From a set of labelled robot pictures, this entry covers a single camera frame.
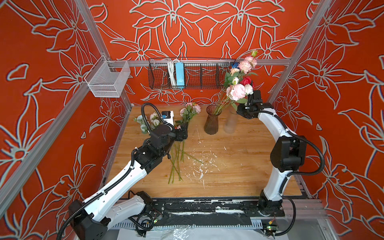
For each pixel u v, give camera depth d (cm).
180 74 90
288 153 50
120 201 54
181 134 61
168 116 58
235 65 81
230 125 101
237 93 64
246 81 72
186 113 110
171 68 88
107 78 93
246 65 73
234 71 78
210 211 73
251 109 69
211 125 107
